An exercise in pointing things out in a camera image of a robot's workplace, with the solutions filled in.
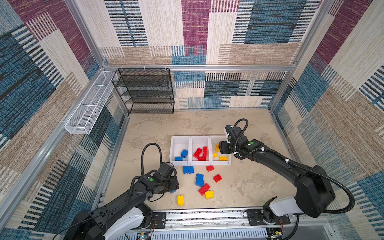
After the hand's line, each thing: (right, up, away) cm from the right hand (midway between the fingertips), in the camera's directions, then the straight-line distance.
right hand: (224, 147), depth 86 cm
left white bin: (-26, -4, +10) cm, 29 cm away
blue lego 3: (-14, -18, -1) cm, 23 cm away
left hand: (-28, -19, -4) cm, 34 cm away
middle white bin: (-14, +2, +8) cm, 17 cm away
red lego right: (-4, -18, +1) cm, 18 cm away
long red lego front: (-11, -5, +8) cm, 14 cm away
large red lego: (-15, -5, +9) cm, 18 cm away
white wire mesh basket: (-83, +19, +8) cm, 86 cm away
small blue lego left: (-29, -23, -4) cm, 38 cm away
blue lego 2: (-24, -5, +7) cm, 25 cm away
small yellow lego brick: (-5, -6, +8) cm, 11 cm away
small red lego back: (-8, -13, +3) cm, 15 cm away
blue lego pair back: (-21, -13, +3) cm, 25 cm away
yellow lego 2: (-10, -24, -7) cm, 27 cm away
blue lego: (-27, -8, +5) cm, 28 cm away
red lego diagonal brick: (-12, -22, -5) cm, 25 cm away
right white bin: (-5, +3, +8) cm, 10 cm away
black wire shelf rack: (-53, +38, +24) cm, 69 cm away
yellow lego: (0, -8, +6) cm, 10 cm away
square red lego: (-13, -8, +6) cm, 16 cm away
